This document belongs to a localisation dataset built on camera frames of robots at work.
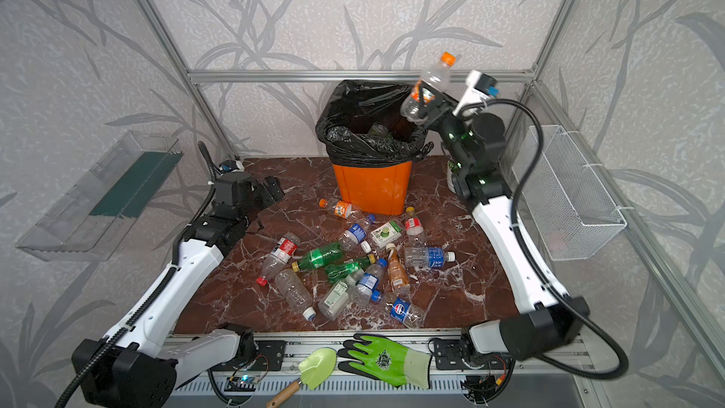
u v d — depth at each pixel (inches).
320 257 36.1
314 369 28.4
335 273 32.5
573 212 24.0
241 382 28.0
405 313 30.2
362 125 39.0
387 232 36.9
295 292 31.8
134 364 14.4
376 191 40.5
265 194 27.2
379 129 39.1
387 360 28.4
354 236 36.8
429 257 34.2
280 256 34.1
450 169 40.8
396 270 33.2
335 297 30.9
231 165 26.1
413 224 36.9
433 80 22.4
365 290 31.7
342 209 38.8
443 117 21.2
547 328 15.1
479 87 20.3
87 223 25.0
